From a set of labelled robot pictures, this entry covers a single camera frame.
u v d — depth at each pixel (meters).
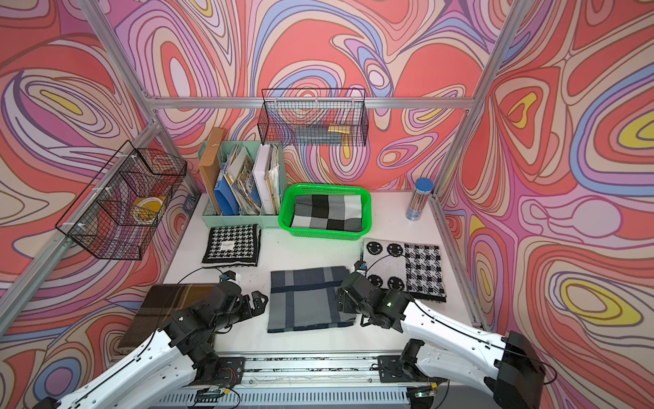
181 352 0.53
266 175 0.91
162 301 0.86
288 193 1.08
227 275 0.72
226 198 0.95
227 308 0.61
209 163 0.84
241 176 0.96
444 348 0.47
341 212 1.11
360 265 0.72
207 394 0.72
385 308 0.55
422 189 0.96
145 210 0.70
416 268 0.91
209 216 1.08
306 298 0.87
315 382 0.73
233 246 0.96
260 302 0.71
